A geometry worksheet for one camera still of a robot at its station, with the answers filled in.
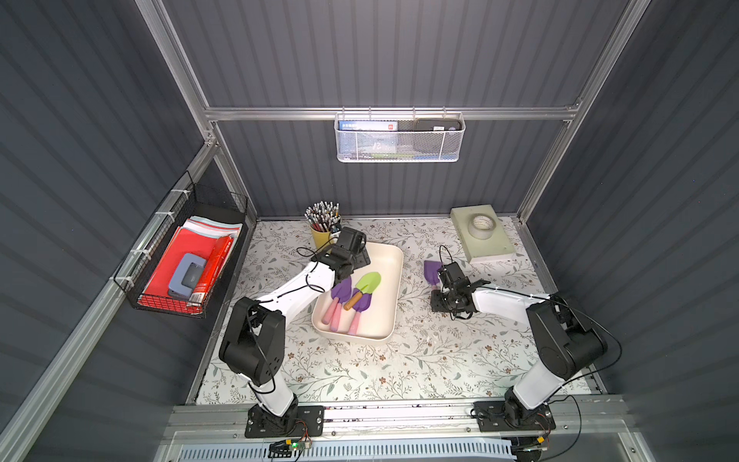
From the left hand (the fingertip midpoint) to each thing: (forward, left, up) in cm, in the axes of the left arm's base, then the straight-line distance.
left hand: (358, 256), depth 90 cm
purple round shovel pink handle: (-10, -1, -14) cm, 17 cm away
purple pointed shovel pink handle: (-5, +7, -14) cm, 16 cm away
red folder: (-6, +45, +15) cm, 48 cm away
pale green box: (+14, -52, -12) cm, 55 cm away
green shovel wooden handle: (-2, -3, -14) cm, 14 cm away
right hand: (-9, -26, -14) cm, 31 cm away
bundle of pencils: (+14, +12, +4) cm, 19 cm away
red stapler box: (-14, +34, +15) cm, 40 cm away
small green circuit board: (-48, +18, -17) cm, 54 cm away
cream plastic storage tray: (-15, -6, -14) cm, 22 cm away
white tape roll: (+22, -47, -10) cm, 53 cm away
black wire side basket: (+7, +48, +15) cm, 51 cm away
